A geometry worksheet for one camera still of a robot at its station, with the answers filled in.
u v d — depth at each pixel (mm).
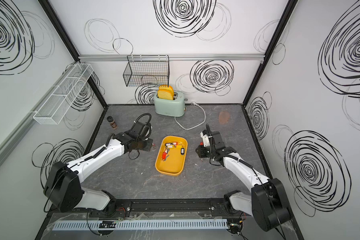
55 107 733
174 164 888
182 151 939
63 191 411
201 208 744
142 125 661
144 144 728
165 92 991
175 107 1051
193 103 1214
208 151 723
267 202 403
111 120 991
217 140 669
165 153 928
